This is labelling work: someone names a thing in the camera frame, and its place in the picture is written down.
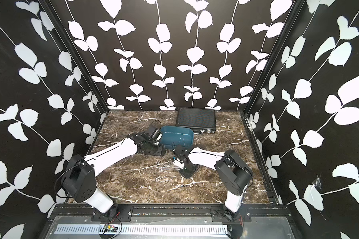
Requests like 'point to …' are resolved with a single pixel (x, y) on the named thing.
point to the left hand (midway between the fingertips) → (162, 149)
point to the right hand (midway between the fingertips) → (186, 172)
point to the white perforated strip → (143, 229)
